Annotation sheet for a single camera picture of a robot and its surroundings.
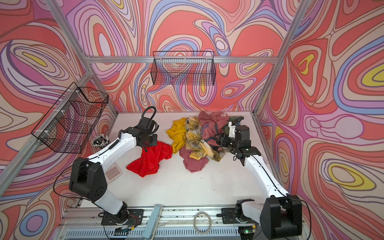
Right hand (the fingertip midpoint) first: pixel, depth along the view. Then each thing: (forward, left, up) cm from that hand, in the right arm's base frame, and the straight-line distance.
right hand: (220, 139), depth 83 cm
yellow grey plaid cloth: (0, +13, -7) cm, 14 cm away
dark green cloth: (+26, -18, -11) cm, 33 cm away
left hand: (+4, +38, -5) cm, 39 cm away
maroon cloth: (-8, +17, -13) cm, 23 cm away
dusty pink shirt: (+17, +3, -6) cm, 18 cm away
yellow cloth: (+12, +26, -10) cm, 30 cm away
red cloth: (-6, +40, -6) cm, 41 cm away
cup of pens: (+2, +69, +1) cm, 69 cm away
